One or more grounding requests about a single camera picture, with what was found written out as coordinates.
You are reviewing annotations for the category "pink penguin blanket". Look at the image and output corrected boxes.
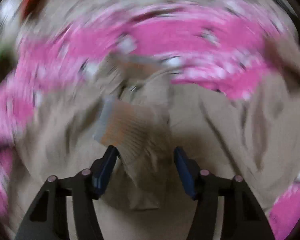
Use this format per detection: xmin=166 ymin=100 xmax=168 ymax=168
xmin=0 ymin=0 xmax=300 ymax=239

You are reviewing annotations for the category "beige jacket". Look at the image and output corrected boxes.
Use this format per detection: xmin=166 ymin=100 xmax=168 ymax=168
xmin=9 ymin=54 xmax=300 ymax=239

